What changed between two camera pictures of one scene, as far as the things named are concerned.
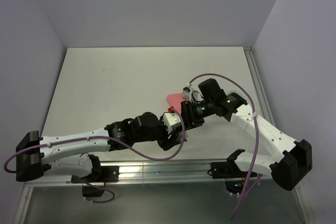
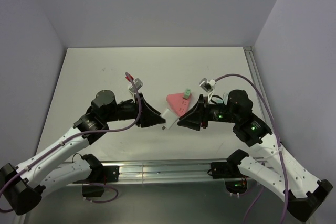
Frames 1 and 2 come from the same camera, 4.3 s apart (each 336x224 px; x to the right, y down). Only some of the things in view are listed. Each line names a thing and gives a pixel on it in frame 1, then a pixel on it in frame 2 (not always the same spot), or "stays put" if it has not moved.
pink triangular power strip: (174, 99) stays put
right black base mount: (234, 178) stays put
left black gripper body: (163, 135) → (136, 106)
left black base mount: (103, 174) stays put
